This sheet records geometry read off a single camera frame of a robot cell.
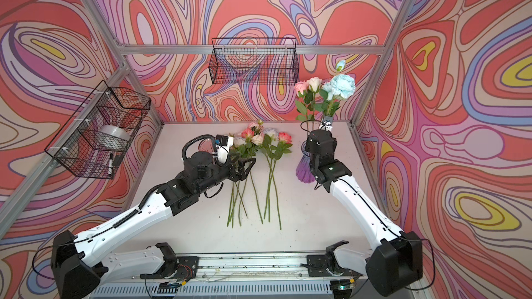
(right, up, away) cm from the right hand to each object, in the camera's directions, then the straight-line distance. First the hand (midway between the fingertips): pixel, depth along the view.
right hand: (322, 137), depth 79 cm
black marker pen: (-77, -10, -7) cm, 78 cm away
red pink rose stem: (-13, -4, +29) cm, 32 cm away
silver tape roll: (-76, +2, -5) cm, 76 cm away
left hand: (-27, -7, -9) cm, 29 cm away
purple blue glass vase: (-5, -15, +13) cm, 20 cm away
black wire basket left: (-82, -1, -6) cm, 82 cm away
